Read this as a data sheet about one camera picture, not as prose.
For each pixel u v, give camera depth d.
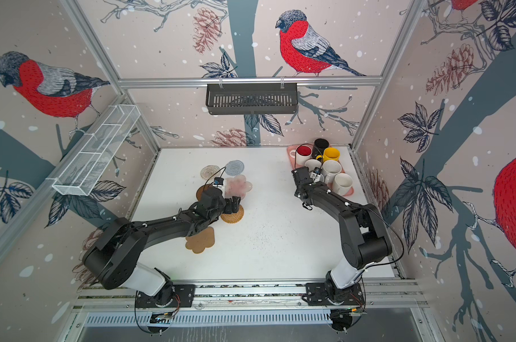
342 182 0.96
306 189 0.66
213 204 0.71
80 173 0.71
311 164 1.05
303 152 1.07
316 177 0.83
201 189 1.04
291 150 1.12
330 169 1.06
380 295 0.75
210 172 1.10
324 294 0.73
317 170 0.83
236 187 1.04
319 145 1.11
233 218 0.92
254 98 1.05
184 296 0.73
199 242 0.87
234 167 1.12
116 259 0.44
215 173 1.10
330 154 1.06
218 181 0.81
